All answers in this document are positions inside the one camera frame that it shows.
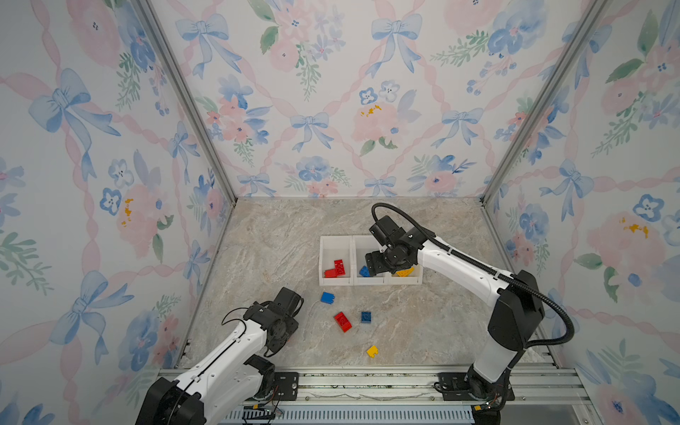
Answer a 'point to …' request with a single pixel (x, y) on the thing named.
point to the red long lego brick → (339, 266)
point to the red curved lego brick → (343, 321)
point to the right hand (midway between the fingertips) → (380, 264)
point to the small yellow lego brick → (373, 351)
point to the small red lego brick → (330, 274)
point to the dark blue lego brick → (367, 317)
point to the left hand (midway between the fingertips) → (292, 328)
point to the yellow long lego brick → (405, 273)
